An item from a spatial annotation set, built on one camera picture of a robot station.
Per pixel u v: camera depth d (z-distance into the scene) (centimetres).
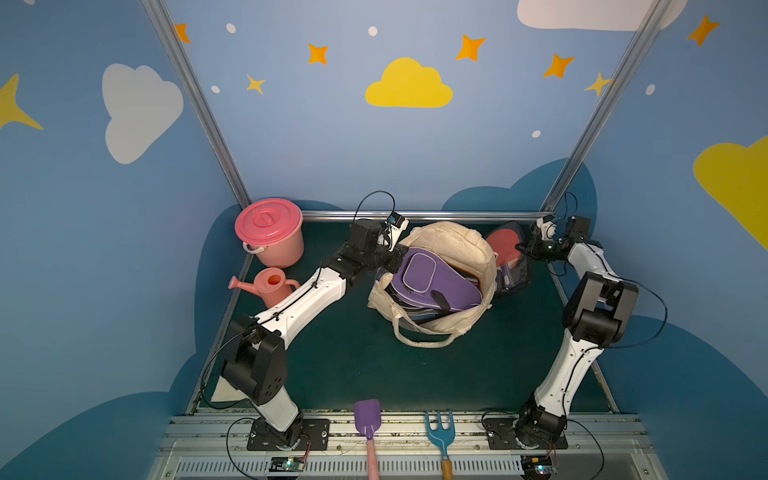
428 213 145
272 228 96
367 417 77
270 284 90
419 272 86
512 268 98
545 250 88
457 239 83
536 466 72
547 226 91
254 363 44
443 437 73
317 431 75
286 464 71
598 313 58
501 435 75
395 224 70
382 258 71
